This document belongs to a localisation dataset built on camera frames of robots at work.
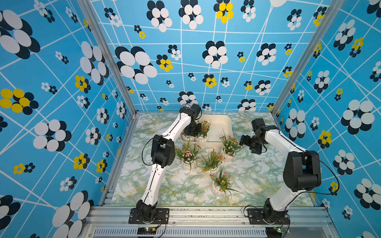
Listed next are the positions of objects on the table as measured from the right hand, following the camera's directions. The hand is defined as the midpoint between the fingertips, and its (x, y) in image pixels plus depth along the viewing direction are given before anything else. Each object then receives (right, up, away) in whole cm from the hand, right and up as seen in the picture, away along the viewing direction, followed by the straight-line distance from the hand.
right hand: (246, 146), depth 92 cm
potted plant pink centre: (-37, -2, -13) cm, 39 cm away
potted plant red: (-26, +12, +2) cm, 29 cm away
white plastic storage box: (-14, +15, +23) cm, 31 cm away
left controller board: (-57, -39, -20) cm, 71 cm away
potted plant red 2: (-39, +6, +4) cm, 40 cm away
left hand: (-30, +8, +5) cm, 31 cm away
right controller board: (+5, -37, -22) cm, 44 cm away
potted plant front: (-20, -15, -21) cm, 33 cm away
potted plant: (-13, +2, -9) cm, 16 cm away
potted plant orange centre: (-24, -7, -12) cm, 28 cm away
